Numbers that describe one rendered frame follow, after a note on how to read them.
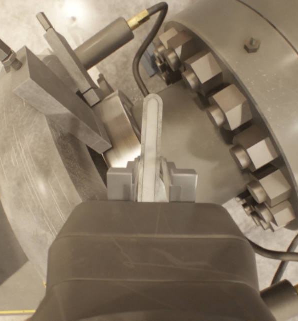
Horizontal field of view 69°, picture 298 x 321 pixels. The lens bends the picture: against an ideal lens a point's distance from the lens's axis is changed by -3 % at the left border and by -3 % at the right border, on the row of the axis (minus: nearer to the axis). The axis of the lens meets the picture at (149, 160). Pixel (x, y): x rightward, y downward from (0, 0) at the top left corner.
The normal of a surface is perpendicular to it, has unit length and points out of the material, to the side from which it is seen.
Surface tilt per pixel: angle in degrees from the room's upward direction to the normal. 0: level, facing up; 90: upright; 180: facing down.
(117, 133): 37
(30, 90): 49
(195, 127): 24
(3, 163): 28
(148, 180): 4
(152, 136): 4
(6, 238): 0
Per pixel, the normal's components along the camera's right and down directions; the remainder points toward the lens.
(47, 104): 0.38, 0.77
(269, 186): -0.23, -0.11
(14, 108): -0.38, -0.35
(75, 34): -0.04, 0.22
